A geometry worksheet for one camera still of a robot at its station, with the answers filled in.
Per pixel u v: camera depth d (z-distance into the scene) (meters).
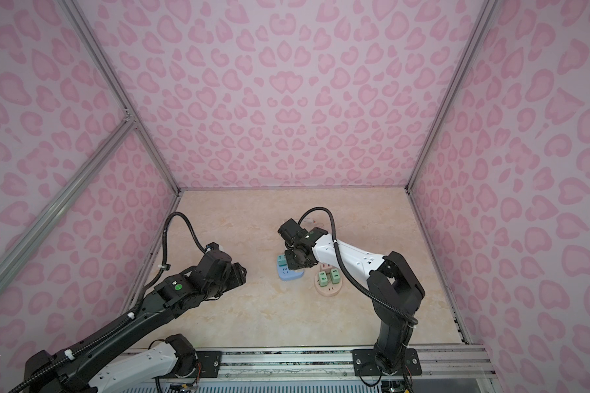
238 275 0.70
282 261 0.88
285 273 0.90
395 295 0.46
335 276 0.84
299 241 0.64
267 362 0.75
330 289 0.86
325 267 0.86
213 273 0.58
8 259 0.54
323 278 0.84
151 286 0.58
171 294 0.53
